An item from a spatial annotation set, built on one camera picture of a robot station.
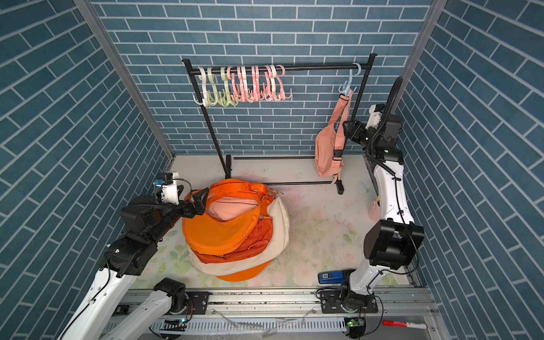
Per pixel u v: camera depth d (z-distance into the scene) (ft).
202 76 2.22
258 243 2.37
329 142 3.56
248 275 2.43
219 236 2.30
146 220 1.54
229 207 2.78
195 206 1.96
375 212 3.00
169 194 1.85
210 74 2.22
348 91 2.54
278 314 2.38
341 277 2.51
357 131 2.27
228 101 2.47
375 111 2.26
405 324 2.27
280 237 2.48
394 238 1.48
